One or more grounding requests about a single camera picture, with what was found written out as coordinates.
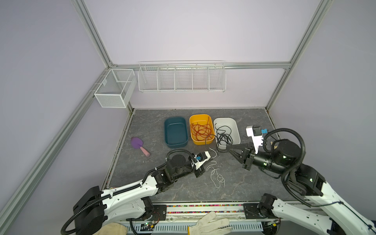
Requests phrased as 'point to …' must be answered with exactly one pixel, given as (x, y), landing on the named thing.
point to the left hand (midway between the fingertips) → (211, 160)
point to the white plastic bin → (230, 122)
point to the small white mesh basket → (116, 88)
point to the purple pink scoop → (137, 143)
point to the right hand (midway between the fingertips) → (226, 149)
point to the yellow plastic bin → (201, 119)
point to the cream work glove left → (113, 228)
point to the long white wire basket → (168, 76)
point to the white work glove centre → (204, 226)
